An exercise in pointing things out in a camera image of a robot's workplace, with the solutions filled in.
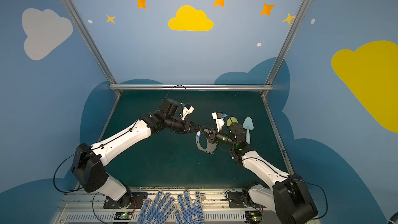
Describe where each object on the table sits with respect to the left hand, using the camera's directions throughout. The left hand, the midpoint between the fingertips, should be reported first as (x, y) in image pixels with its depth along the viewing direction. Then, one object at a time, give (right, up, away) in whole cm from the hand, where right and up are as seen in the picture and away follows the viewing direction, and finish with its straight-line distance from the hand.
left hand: (199, 130), depth 74 cm
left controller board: (-36, -40, -3) cm, 53 cm away
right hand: (+1, +1, +2) cm, 2 cm away
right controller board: (+25, -41, -2) cm, 48 cm away
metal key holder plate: (+7, -13, +20) cm, 25 cm away
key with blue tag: (-1, -3, +3) cm, 4 cm away
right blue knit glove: (-5, -39, -2) cm, 40 cm away
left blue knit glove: (-19, -39, -3) cm, 44 cm away
